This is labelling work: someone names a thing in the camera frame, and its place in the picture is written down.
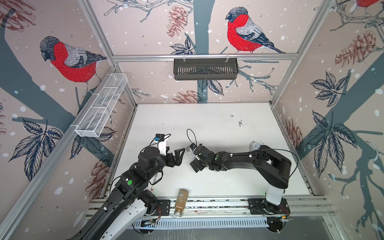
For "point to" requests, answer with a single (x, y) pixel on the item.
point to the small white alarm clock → (255, 146)
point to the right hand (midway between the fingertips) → (195, 160)
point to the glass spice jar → (181, 202)
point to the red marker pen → (152, 189)
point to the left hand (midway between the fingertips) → (177, 149)
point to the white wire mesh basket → (93, 125)
